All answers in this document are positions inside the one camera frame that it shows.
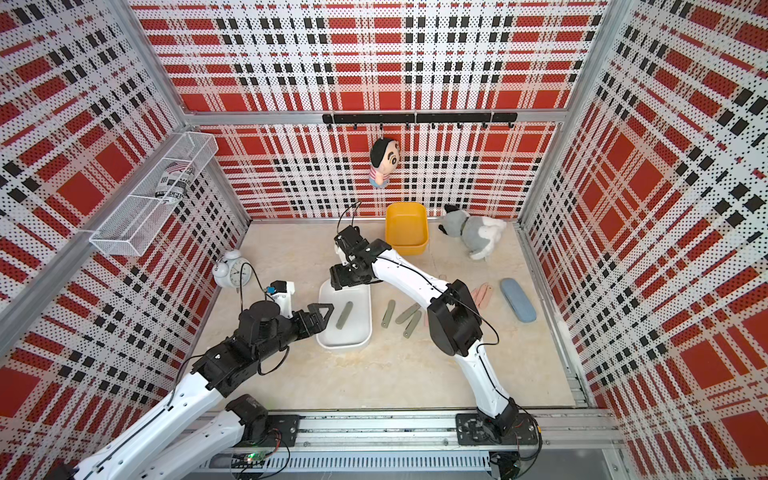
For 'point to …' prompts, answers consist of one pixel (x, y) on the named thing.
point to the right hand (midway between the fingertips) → (346, 278)
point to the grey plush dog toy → (478, 233)
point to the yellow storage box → (407, 229)
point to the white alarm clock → (227, 273)
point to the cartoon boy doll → (384, 160)
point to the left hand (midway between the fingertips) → (327, 310)
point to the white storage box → (357, 329)
